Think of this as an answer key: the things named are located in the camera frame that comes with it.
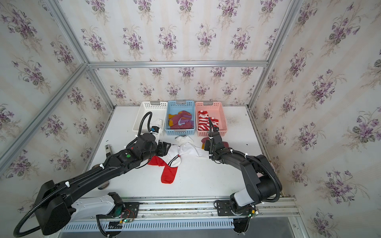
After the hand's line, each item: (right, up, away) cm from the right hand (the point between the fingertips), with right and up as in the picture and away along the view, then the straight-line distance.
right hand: (211, 141), depth 94 cm
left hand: (-25, +1, -15) cm, 29 cm away
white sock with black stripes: (-24, -10, -5) cm, 26 cm away
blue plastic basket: (-27, +24, +24) cm, 44 cm away
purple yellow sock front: (-26, +13, +13) cm, 32 cm away
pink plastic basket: (+7, +23, +24) cm, 33 cm away
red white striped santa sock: (-4, +11, +14) cm, 18 cm away
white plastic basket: (-40, +23, +24) cm, 52 cm away
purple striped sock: (-17, +16, +17) cm, 29 cm away
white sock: (-15, -4, +1) cm, 15 cm away
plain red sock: (-26, -18, -8) cm, 33 cm away
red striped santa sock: (+5, +13, +17) cm, 22 cm away
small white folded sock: (-17, +1, +4) cm, 18 cm away
